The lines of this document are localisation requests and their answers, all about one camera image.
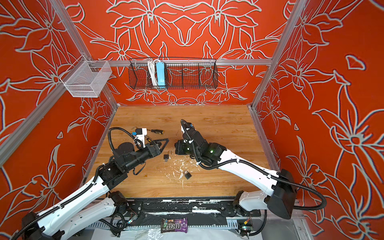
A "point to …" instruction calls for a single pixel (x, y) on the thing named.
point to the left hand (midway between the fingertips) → (165, 141)
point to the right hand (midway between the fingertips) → (171, 145)
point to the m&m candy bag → (179, 225)
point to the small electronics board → (245, 226)
